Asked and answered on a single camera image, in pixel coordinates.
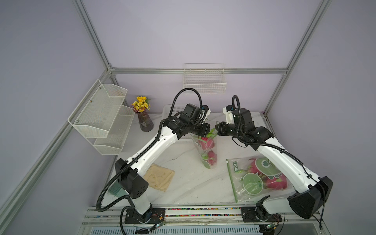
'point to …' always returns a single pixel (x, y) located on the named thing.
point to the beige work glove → (158, 176)
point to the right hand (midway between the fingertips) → (216, 128)
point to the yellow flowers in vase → (141, 106)
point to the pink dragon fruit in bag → (209, 159)
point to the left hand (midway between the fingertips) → (208, 131)
